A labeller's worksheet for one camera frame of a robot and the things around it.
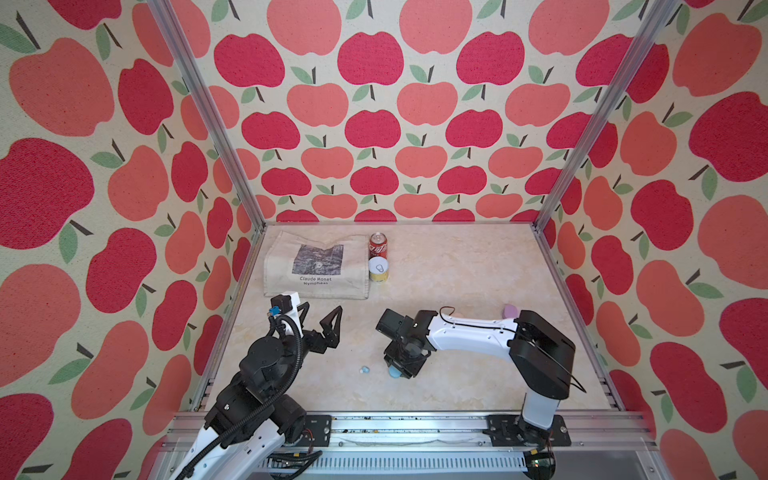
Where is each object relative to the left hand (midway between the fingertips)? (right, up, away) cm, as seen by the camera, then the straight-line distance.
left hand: (327, 313), depth 66 cm
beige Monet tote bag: (-10, +8, +32) cm, 35 cm away
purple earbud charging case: (+53, -5, +29) cm, 61 cm away
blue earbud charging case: (+16, -18, +12) cm, 27 cm away
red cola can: (+11, +16, +36) cm, 40 cm away
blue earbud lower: (+7, -20, +18) cm, 28 cm away
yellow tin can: (+11, +8, +35) cm, 37 cm away
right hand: (+13, -20, +16) cm, 30 cm away
